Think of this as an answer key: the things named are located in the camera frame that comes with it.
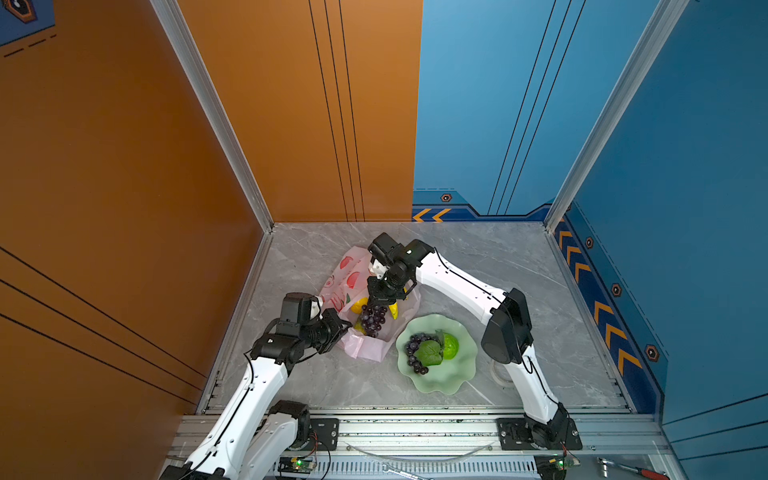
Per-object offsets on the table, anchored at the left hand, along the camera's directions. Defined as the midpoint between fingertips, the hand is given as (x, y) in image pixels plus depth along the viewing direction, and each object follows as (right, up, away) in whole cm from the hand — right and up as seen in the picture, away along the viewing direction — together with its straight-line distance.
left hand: (355, 318), depth 79 cm
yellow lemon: (-1, +1, +12) cm, 12 cm away
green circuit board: (-12, -33, -8) cm, 36 cm away
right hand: (+4, +3, +3) cm, 6 cm away
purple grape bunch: (+5, -1, +2) cm, 5 cm away
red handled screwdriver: (+69, -33, -10) cm, 77 cm away
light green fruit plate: (+24, -17, +3) cm, 30 cm away
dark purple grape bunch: (+15, -8, +3) cm, 18 cm away
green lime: (+26, -9, +4) cm, 28 cm away
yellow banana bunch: (+11, 0, +10) cm, 15 cm away
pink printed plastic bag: (-4, +9, +8) cm, 12 cm away
